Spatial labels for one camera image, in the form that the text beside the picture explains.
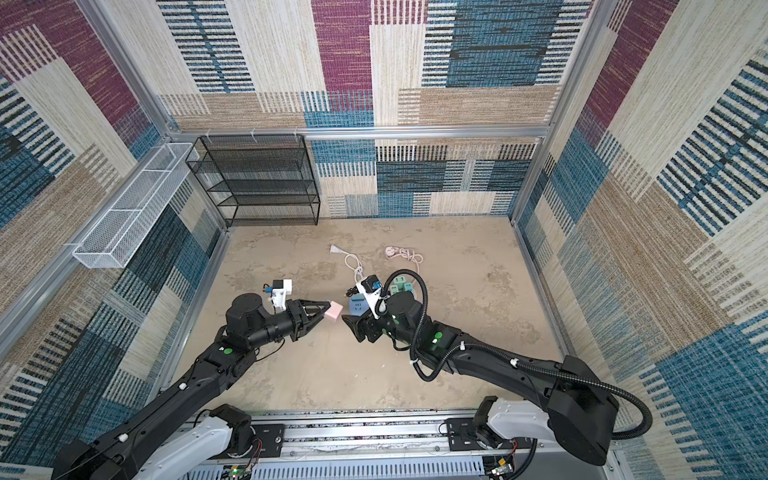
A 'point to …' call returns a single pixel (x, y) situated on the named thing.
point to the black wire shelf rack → (258, 180)
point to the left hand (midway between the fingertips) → (329, 305)
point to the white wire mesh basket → (112, 241)
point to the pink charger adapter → (334, 311)
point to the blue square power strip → (358, 304)
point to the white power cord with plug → (351, 260)
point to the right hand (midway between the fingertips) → (357, 311)
